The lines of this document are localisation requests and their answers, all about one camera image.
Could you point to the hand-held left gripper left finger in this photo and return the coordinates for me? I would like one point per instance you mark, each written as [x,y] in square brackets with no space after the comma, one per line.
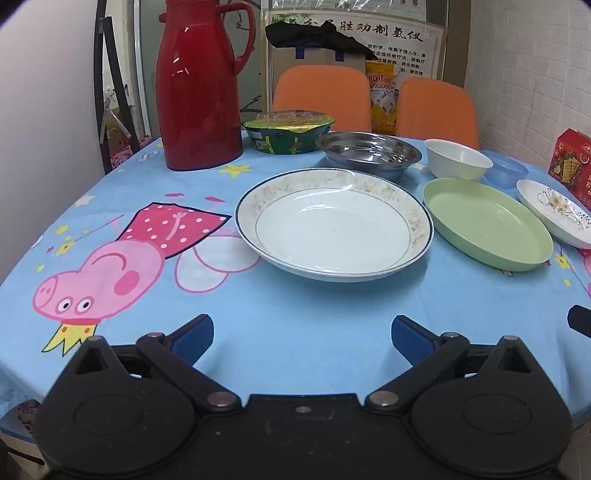
[196,335]

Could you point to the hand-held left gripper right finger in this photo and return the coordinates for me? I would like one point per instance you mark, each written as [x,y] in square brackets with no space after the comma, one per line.
[408,337]

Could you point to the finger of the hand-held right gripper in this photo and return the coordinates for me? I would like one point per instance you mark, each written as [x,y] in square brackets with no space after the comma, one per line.
[581,319]

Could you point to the white floral plate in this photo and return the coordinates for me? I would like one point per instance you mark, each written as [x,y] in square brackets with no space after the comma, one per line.
[554,207]

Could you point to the large white patterned-rim plate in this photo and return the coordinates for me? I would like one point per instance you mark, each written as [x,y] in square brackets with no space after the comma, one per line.
[332,226]

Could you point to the light green plate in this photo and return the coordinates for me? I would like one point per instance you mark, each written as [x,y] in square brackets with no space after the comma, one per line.
[485,221]

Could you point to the stainless steel bowl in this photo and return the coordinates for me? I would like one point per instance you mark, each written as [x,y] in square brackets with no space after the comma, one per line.
[364,152]

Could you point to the blue cartoon pig tablecloth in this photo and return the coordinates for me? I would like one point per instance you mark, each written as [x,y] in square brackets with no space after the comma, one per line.
[300,300]

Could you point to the red snack box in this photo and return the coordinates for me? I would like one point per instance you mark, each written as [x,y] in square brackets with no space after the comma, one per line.
[572,157]

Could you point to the translucent blue bowl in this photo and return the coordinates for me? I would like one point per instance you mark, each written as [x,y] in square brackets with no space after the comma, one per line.
[508,173]

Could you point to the small white bowl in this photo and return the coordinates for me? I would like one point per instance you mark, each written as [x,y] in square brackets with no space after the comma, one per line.
[457,159]

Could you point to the pink floral cloth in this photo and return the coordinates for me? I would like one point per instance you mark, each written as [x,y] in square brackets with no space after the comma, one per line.
[124,152]

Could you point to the green instant noodle bowl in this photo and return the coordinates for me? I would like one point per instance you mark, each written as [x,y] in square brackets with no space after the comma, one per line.
[277,134]

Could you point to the orange chair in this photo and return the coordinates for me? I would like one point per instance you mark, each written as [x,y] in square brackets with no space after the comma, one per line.
[438,110]
[318,92]

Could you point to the metal clothes hanger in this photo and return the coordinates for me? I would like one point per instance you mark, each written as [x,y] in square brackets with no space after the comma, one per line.
[113,115]

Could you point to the yellow printed bag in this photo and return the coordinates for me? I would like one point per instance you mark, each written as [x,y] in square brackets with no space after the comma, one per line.
[383,101]

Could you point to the red thermos jug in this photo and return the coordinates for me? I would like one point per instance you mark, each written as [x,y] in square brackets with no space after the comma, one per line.
[198,92]

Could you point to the text poster board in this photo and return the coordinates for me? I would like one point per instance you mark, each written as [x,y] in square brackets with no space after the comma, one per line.
[415,41]

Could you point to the glossy picture poster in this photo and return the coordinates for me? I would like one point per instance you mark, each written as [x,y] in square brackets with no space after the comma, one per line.
[346,5]

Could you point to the black curved metal frame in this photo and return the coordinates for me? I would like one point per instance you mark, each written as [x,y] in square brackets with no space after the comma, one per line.
[113,69]

